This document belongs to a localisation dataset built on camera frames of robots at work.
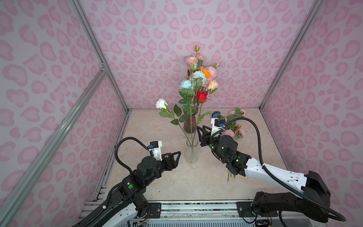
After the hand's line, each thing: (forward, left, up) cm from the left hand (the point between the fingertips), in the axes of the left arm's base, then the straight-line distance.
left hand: (177, 152), depth 69 cm
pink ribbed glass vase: (+31, -7, -19) cm, 37 cm away
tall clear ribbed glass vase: (+6, -7, -16) cm, 19 cm away
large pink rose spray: (+42, -45, -19) cm, 64 cm away
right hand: (+10, -11, +7) cm, 17 cm away
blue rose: (+41, -28, -19) cm, 53 cm away
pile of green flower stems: (-5, -33, -23) cm, 40 cm away
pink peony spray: (+25, -40, -21) cm, 51 cm away
